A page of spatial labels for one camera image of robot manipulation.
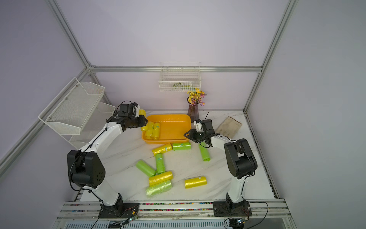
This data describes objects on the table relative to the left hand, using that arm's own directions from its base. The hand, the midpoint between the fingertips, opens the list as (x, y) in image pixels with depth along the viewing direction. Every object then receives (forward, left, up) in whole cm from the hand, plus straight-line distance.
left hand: (145, 122), depth 90 cm
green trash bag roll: (-10, -24, -13) cm, 28 cm away
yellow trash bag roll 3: (-12, -11, -14) cm, 21 cm away
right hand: (-5, -27, -10) cm, 29 cm away
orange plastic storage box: (+8, -16, -15) cm, 24 cm away
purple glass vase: (+16, -32, -5) cm, 36 cm away
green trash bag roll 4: (-23, 0, -15) cm, 28 cm away
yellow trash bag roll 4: (-31, -12, -13) cm, 36 cm away
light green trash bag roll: (-36, -11, -13) cm, 40 cm away
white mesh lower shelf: (+13, +34, -4) cm, 36 cm away
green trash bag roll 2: (-13, -39, -15) cm, 44 cm away
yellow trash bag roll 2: (+4, -4, -15) cm, 16 cm away
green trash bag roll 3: (-22, -10, -14) cm, 28 cm away
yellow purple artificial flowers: (+17, -34, +7) cm, 38 cm away
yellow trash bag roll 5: (-33, -32, -14) cm, 48 cm away
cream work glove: (+9, -60, -16) cm, 63 cm away
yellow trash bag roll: (-3, -2, -3) cm, 5 cm away
